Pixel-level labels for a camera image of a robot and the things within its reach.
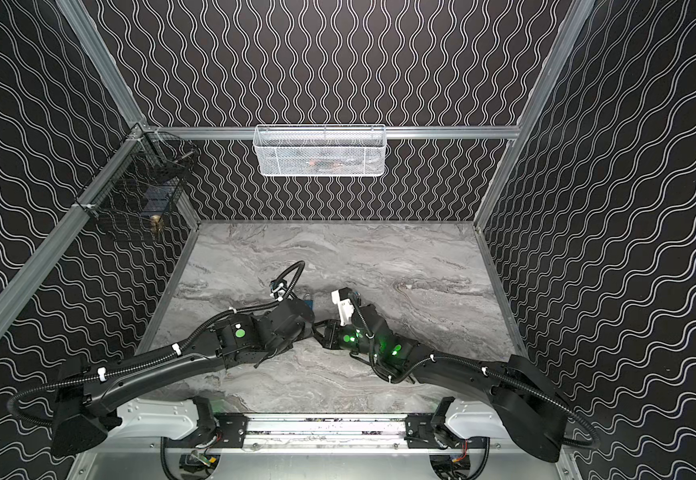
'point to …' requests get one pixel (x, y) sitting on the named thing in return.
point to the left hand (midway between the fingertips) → (322, 321)
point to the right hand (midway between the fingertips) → (308, 330)
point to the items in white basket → (334, 162)
